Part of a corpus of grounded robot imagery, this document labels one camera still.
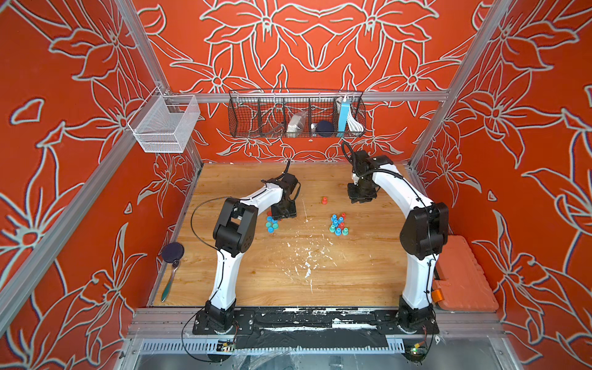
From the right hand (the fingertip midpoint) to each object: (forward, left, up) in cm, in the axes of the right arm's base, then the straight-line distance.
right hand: (351, 198), depth 91 cm
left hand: (-1, +25, -11) cm, 28 cm away
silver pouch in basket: (+23, +23, +20) cm, 38 cm away
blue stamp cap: (-4, +34, -10) cm, 36 cm away
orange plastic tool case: (-30, -34, -7) cm, 46 cm away
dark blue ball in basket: (+26, +10, +15) cm, 32 cm away
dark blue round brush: (-18, +72, -13) cm, 76 cm away
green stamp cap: (-6, +34, -12) cm, 37 cm away
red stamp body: (+7, +9, -11) cm, 16 cm away
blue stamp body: (-3, +6, -9) cm, 12 cm away
